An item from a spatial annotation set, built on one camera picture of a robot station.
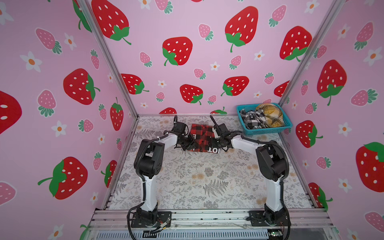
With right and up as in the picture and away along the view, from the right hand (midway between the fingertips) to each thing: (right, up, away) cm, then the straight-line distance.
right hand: (210, 142), depth 100 cm
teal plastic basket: (+32, +7, +3) cm, 33 cm away
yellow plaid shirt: (+47, +19, +7) cm, 51 cm away
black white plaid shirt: (+32, +16, +5) cm, 36 cm away
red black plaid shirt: (-5, +5, +4) cm, 8 cm away
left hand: (-8, 0, -1) cm, 8 cm away
